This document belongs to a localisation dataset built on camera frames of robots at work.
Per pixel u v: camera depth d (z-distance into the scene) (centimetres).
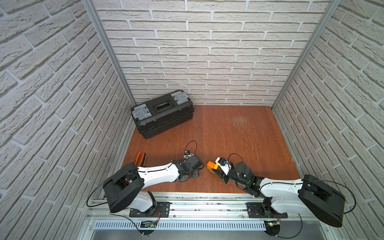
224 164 70
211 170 81
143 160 90
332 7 69
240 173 64
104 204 44
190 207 76
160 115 93
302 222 71
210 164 81
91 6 70
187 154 79
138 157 92
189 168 65
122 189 42
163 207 76
